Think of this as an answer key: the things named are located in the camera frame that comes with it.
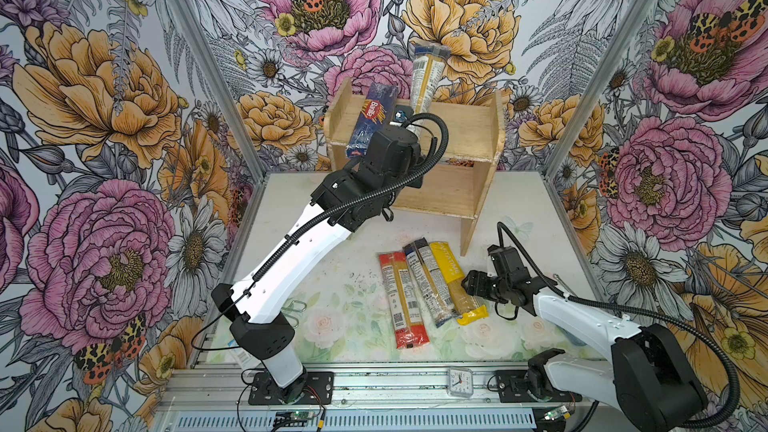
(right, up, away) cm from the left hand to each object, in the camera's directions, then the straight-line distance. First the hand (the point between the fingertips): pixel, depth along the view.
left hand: (406, 160), depth 65 cm
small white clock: (+14, -53, +9) cm, 56 cm away
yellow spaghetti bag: (+17, -38, +20) cm, 46 cm away
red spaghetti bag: (+2, -43, +17) cm, 46 cm away
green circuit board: (-26, -59, +6) cm, 65 cm away
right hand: (+20, -36, +22) cm, 47 cm away
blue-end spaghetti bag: (+9, -33, +24) cm, 41 cm away
